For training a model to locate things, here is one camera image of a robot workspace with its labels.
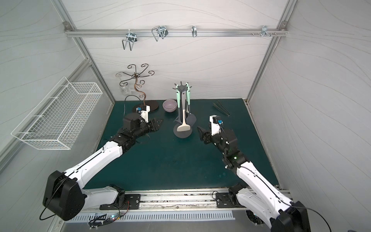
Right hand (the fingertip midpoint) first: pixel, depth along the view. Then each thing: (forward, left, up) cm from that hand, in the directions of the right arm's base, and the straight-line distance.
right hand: (203, 123), depth 75 cm
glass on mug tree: (+30, +54, -4) cm, 62 cm away
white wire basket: (-7, +71, +7) cm, 72 cm away
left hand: (+2, +22, 0) cm, 23 cm away
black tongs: (+30, -20, -26) cm, 45 cm away
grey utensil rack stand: (+8, +12, -24) cm, 28 cm away
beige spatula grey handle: (+3, +11, -9) cm, 14 cm away
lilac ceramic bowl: (+31, +25, -20) cm, 44 cm away
